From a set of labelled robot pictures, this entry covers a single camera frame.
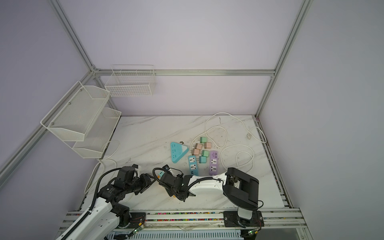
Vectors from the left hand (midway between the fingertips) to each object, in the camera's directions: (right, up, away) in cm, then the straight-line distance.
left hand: (153, 182), depth 80 cm
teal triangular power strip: (+11, +15, +16) cm, 25 cm away
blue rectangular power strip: (+21, +6, +11) cm, 25 cm away
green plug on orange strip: (+6, +7, -9) cm, 13 cm away
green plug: (+29, +13, +18) cm, 36 cm away
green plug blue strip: (+27, +10, +13) cm, 32 cm away
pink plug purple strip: (+25, +17, +21) cm, 37 cm away
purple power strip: (+34, +8, +11) cm, 37 cm away
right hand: (+8, -2, +2) cm, 8 cm away
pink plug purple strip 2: (+23, +14, +17) cm, 32 cm away
